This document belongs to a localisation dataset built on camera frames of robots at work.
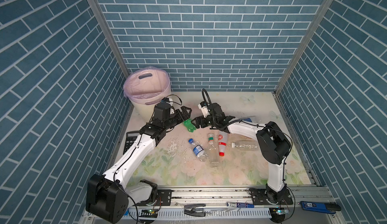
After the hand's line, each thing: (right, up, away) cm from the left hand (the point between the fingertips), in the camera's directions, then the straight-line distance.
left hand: (187, 112), depth 79 cm
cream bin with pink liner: (-30, +16, +20) cm, 40 cm away
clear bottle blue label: (+39, -6, +20) cm, 44 cm away
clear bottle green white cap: (+14, -28, +7) cm, 32 cm away
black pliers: (+1, -44, -10) cm, 46 cm away
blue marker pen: (+24, -44, -8) cm, 51 cm away
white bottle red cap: (+20, -17, +12) cm, 29 cm away
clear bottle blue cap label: (+6, -22, +6) cm, 23 cm away
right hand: (+3, -4, +14) cm, 15 cm away
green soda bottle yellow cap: (0, -9, +18) cm, 20 cm away
